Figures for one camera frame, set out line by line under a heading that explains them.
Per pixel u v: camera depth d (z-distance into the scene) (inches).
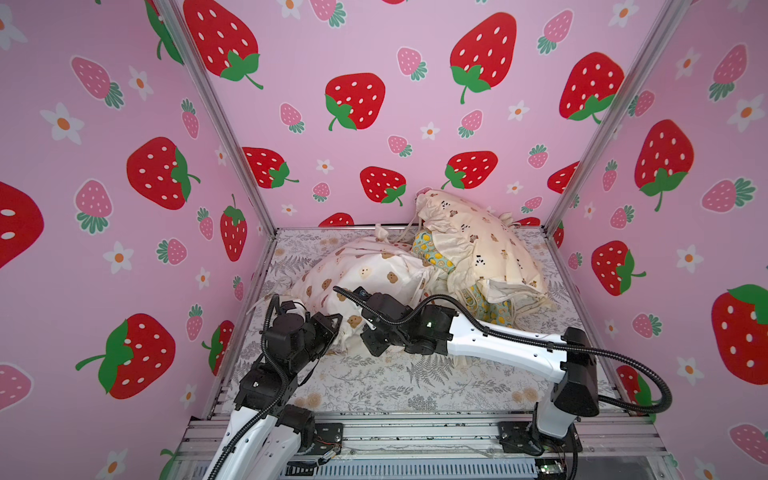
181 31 27.6
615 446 28.8
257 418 18.1
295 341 21.4
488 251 33.7
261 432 18.3
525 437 28.7
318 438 28.8
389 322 20.1
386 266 31.7
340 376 33.5
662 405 15.1
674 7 26.8
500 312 34.1
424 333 19.8
